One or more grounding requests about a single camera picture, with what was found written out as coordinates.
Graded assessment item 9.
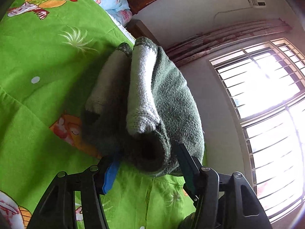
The green cartoon print blanket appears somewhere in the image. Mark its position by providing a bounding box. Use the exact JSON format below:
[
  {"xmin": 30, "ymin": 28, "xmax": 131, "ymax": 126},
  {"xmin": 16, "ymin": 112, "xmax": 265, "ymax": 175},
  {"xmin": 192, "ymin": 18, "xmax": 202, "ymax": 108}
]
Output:
[{"xmin": 0, "ymin": 0, "xmax": 208, "ymax": 229}]

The pink blue floral pillow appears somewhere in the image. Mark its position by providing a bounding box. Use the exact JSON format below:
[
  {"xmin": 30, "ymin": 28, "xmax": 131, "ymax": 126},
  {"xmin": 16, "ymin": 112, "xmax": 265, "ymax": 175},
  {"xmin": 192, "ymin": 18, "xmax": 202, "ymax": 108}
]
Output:
[{"xmin": 106, "ymin": 9, "xmax": 133, "ymax": 27}]

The green and white knit sweater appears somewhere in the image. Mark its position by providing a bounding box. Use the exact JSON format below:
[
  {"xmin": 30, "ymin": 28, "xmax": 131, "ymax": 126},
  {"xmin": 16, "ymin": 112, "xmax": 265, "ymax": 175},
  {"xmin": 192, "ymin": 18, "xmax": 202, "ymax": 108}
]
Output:
[{"xmin": 82, "ymin": 37, "xmax": 205, "ymax": 177}]

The dark wooden nightstand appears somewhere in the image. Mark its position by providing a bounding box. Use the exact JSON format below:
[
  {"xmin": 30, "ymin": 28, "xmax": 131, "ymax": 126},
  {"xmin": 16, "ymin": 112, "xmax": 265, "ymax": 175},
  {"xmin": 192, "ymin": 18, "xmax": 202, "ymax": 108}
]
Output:
[{"xmin": 126, "ymin": 19, "xmax": 160, "ymax": 45}]

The pink floral curtain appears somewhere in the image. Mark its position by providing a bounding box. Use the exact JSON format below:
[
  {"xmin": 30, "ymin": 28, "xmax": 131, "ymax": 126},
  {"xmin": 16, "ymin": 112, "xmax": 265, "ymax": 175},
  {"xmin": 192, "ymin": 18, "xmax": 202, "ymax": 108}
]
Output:
[{"xmin": 165, "ymin": 18, "xmax": 292, "ymax": 67}]

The barred window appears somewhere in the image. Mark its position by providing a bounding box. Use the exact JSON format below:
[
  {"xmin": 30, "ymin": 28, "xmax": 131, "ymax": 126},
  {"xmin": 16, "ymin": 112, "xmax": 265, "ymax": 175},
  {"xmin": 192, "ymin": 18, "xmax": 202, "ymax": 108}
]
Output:
[{"xmin": 210, "ymin": 38, "xmax": 304, "ymax": 222}]

